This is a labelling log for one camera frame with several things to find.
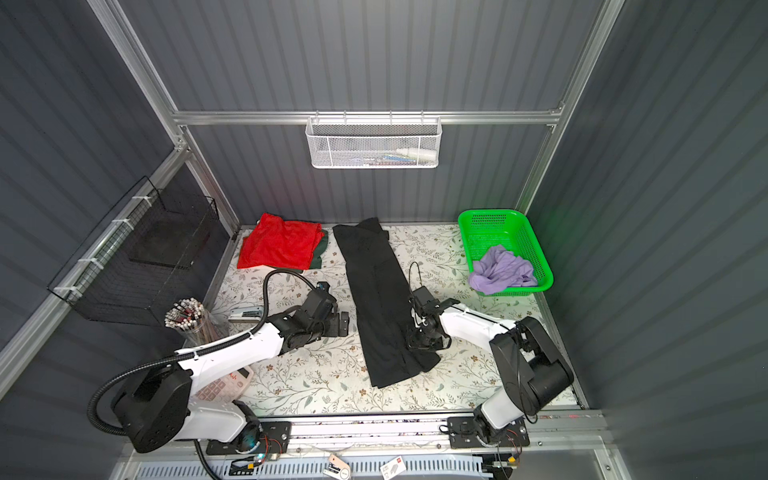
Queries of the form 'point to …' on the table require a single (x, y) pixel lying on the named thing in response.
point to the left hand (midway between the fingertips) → (337, 319)
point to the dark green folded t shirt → (317, 260)
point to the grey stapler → (246, 315)
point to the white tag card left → (338, 468)
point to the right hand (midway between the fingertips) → (415, 348)
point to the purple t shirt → (500, 270)
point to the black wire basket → (129, 266)
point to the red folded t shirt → (280, 243)
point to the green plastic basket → (511, 229)
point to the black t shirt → (381, 300)
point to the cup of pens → (188, 316)
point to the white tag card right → (393, 468)
